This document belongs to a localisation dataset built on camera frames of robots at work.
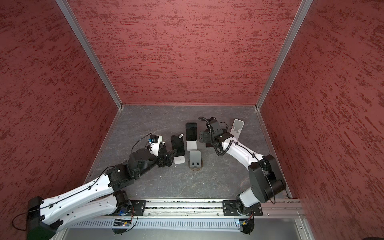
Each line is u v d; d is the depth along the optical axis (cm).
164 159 64
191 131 106
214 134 68
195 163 85
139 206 75
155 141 61
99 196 49
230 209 74
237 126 98
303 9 72
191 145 98
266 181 44
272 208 76
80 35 81
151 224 77
